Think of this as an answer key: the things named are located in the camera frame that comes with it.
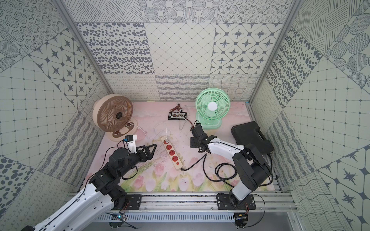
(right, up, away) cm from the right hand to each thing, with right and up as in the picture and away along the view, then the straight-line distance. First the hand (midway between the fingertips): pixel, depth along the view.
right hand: (195, 142), depth 92 cm
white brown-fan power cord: (-41, +9, +12) cm, 43 cm away
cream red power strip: (-15, -5, -2) cm, 16 cm away
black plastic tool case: (+37, +6, +4) cm, 38 cm away
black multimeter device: (-10, +17, +18) cm, 27 cm away
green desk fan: (+10, +24, -5) cm, 27 cm away
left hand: (-25, +4, -18) cm, 31 cm away
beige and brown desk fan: (-47, +19, -12) cm, 52 cm away
